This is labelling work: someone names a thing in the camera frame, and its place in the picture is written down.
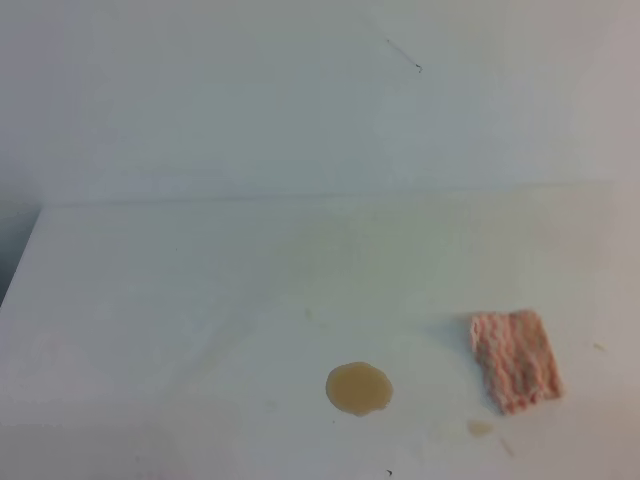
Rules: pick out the pink striped rag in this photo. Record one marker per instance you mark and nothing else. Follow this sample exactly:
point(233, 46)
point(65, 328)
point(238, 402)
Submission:
point(516, 359)

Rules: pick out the brown coffee puddle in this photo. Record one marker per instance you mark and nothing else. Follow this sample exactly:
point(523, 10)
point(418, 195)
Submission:
point(358, 388)

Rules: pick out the small coffee stain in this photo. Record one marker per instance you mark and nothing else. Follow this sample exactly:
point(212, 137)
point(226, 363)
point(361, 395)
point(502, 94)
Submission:
point(478, 429)

